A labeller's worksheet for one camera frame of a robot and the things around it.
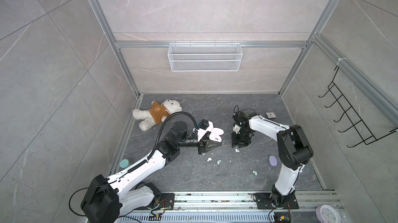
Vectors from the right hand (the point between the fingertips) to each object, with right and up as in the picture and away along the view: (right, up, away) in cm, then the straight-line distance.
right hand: (235, 144), depth 91 cm
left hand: (-12, +9, -25) cm, 29 cm away
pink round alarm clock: (+37, -26, -22) cm, 50 cm away
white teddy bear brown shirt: (-48, +19, +7) cm, 53 cm away
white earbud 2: (-16, -7, -5) cm, 18 cm away
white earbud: (+1, -3, -1) cm, 4 cm away
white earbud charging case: (-14, +11, -27) cm, 32 cm away
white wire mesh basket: (-17, +56, +9) cm, 59 cm away
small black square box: (+28, +17, +15) cm, 37 cm away
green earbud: (+9, -13, -10) cm, 18 cm away
